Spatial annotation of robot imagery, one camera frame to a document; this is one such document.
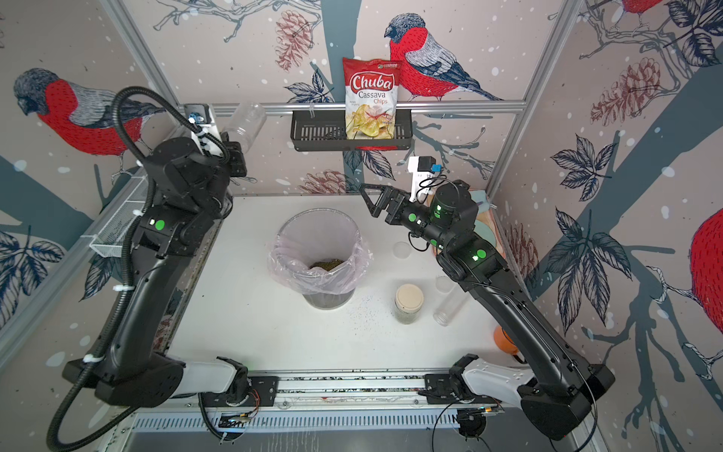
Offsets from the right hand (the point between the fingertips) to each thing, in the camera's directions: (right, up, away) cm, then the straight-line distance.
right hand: (369, 189), depth 58 cm
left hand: (-30, +13, -2) cm, 32 cm away
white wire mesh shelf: (-64, -11, +8) cm, 65 cm away
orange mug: (+38, -41, +20) cm, 60 cm away
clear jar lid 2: (+26, -29, +36) cm, 53 cm away
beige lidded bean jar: (+11, -29, +18) cm, 36 cm away
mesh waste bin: (-16, -16, +29) cm, 37 cm away
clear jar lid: (+12, -18, +44) cm, 49 cm away
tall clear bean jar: (+27, -33, +31) cm, 53 cm away
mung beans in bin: (-15, -23, +39) cm, 48 cm away
